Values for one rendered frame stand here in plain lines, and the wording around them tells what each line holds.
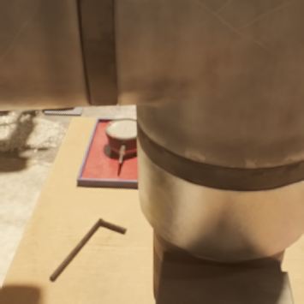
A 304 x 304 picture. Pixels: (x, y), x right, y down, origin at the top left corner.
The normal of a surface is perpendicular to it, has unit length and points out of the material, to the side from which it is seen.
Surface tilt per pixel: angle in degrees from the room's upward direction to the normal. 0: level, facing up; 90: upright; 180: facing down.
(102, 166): 0
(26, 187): 0
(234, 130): 90
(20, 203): 0
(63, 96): 127
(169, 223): 90
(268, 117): 90
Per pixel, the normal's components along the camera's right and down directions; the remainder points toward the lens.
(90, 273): 0.00, -0.82
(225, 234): -0.14, 0.56
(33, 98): 0.07, 0.95
